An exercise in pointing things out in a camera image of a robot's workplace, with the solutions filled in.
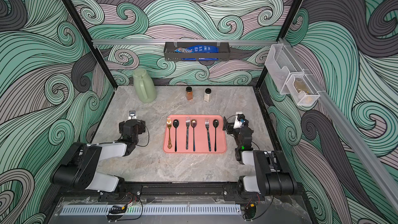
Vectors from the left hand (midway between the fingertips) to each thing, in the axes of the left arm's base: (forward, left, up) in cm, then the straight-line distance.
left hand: (133, 119), depth 91 cm
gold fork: (+2, -21, -6) cm, 22 cm away
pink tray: (-5, -37, -8) cm, 39 cm away
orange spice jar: (+23, -34, -1) cm, 40 cm away
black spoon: (+1, -25, -7) cm, 26 cm away
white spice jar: (+21, -46, -2) cm, 51 cm away
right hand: (0, -61, +4) cm, 62 cm away
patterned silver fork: (+2, -33, -6) cm, 33 cm away
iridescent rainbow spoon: (+1, -36, -7) cm, 37 cm away
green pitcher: (+17, -6, +11) cm, 21 cm away
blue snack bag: (+34, -39, +27) cm, 59 cm away
